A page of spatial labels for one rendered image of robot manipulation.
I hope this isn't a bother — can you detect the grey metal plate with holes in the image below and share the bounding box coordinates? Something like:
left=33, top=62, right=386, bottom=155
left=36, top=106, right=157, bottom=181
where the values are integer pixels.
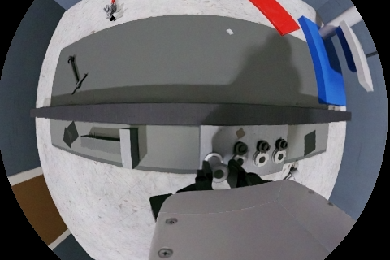
left=198, top=124, right=288, bottom=176

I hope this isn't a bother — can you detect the red flat plate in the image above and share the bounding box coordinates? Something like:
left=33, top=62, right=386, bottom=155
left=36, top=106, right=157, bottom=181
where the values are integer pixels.
left=249, top=0, right=300, bottom=36

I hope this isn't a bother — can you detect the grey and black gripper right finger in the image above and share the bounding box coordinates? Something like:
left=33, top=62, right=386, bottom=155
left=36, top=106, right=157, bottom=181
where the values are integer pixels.
left=227, top=159, right=273, bottom=189

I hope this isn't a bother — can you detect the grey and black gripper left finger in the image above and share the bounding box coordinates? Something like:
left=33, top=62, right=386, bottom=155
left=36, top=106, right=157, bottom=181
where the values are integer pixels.
left=149, top=160, right=213, bottom=223

